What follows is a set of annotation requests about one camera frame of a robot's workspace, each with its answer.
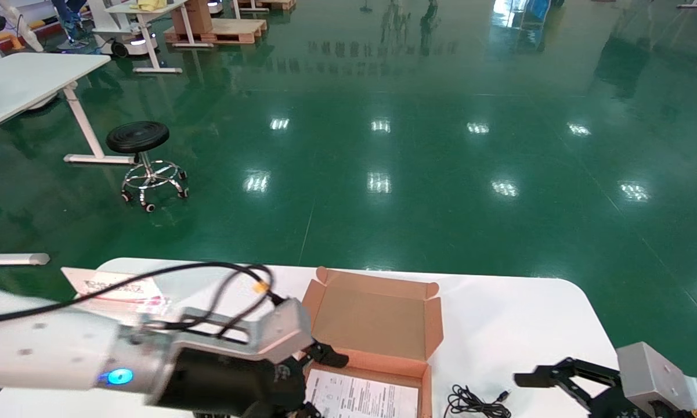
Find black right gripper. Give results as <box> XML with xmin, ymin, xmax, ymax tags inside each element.
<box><xmin>514</xmin><ymin>357</ymin><xmax>656</xmax><ymax>418</ymax></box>

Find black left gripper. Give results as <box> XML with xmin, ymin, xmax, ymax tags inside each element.
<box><xmin>151</xmin><ymin>341</ymin><xmax>349</xmax><ymax>418</ymax></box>

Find black wired computer mouse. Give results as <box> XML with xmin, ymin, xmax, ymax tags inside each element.
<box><xmin>446</xmin><ymin>385</ymin><xmax>512</xmax><ymax>418</ymax></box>

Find brown cardboard storage box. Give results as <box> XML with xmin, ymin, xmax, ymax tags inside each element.
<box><xmin>301</xmin><ymin>267</ymin><xmax>445</xmax><ymax>418</ymax></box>

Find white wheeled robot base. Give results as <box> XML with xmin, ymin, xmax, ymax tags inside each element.
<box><xmin>90</xmin><ymin>0</ymin><xmax>158</xmax><ymax>59</ymax></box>

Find wooden pallet with box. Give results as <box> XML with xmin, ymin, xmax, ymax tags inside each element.
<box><xmin>164</xmin><ymin>19</ymin><xmax>268</xmax><ymax>46</ymax></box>

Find white printed instruction sheet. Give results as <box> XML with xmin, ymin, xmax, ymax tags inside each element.
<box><xmin>305</xmin><ymin>370</ymin><xmax>420</xmax><ymax>418</ymax></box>

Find clear acrylic sign pink label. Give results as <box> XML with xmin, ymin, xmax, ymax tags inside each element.
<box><xmin>61</xmin><ymin>267</ymin><xmax>172</xmax><ymax>317</ymax></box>

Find black round stool chrome base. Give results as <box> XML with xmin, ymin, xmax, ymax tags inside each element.
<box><xmin>106</xmin><ymin>121</ymin><xmax>189</xmax><ymax>212</ymax></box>

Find white table foot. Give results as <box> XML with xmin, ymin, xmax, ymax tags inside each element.
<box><xmin>0</xmin><ymin>237</ymin><xmax>51</xmax><ymax>266</ymax></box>

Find empty wooden pallet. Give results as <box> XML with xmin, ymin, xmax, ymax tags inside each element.
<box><xmin>237</xmin><ymin>0</ymin><xmax>297</xmax><ymax>12</ymax></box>

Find brown cardboard carton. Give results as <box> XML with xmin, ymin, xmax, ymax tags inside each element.
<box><xmin>171</xmin><ymin>0</ymin><xmax>214</xmax><ymax>34</ymax></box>

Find large white table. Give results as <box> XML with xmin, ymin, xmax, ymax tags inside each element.
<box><xmin>0</xmin><ymin>52</ymin><xmax>134</xmax><ymax>164</ymax></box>

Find small white table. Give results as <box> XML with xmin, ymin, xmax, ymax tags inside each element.
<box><xmin>104</xmin><ymin>0</ymin><xmax>189</xmax><ymax>74</ymax></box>

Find person in blue trousers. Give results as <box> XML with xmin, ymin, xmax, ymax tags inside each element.
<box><xmin>51</xmin><ymin>0</ymin><xmax>91</xmax><ymax>50</ymax></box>

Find white slanted robot limb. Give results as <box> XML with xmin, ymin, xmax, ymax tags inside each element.
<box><xmin>0</xmin><ymin>0</ymin><xmax>44</xmax><ymax>53</ymax></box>

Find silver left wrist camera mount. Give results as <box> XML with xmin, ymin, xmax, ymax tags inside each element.
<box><xmin>141</xmin><ymin>297</ymin><xmax>314</xmax><ymax>363</ymax></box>

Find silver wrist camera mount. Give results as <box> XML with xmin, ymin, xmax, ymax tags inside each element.
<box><xmin>617</xmin><ymin>343</ymin><xmax>697</xmax><ymax>413</ymax></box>
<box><xmin>141</xmin><ymin>297</ymin><xmax>314</xmax><ymax>363</ymax></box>

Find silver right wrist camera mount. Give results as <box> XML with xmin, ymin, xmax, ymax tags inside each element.
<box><xmin>617</xmin><ymin>343</ymin><xmax>697</xmax><ymax>413</ymax></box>

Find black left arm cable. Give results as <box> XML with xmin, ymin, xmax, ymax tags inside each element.
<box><xmin>0</xmin><ymin>261</ymin><xmax>288</xmax><ymax>344</ymax></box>

